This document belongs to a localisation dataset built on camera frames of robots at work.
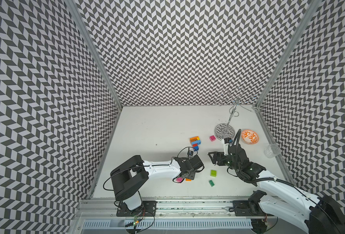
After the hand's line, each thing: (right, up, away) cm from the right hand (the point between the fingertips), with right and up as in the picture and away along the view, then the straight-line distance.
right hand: (214, 156), depth 83 cm
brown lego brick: (-11, +7, +13) cm, 18 cm away
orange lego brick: (-9, +9, +13) cm, 18 cm away
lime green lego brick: (0, -10, 0) cm, 10 cm away
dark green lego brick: (-2, -14, -3) cm, 15 cm away
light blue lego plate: (-7, +6, +13) cm, 16 cm away
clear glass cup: (+41, +1, +11) cm, 42 cm away
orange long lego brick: (-15, -13, -2) cm, 20 cm away
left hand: (-15, -11, +2) cm, 19 cm away
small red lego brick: (-10, +5, +10) cm, 15 cm away
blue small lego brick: (-9, +3, +9) cm, 13 cm away
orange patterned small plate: (+27, +9, +14) cm, 32 cm away
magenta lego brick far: (+3, +8, +16) cm, 18 cm away
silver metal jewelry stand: (+7, +34, -1) cm, 35 cm away
